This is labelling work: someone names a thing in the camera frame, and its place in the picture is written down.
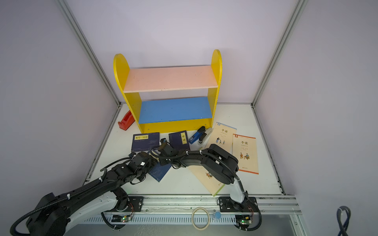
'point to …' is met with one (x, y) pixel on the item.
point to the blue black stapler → (201, 130)
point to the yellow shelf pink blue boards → (154, 114)
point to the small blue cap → (217, 215)
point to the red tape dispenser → (127, 121)
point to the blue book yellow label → (158, 172)
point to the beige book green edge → (208, 181)
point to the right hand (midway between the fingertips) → (163, 161)
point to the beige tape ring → (207, 224)
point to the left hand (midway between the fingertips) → (155, 165)
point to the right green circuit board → (242, 219)
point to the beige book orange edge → (244, 149)
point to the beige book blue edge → (222, 136)
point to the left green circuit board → (118, 218)
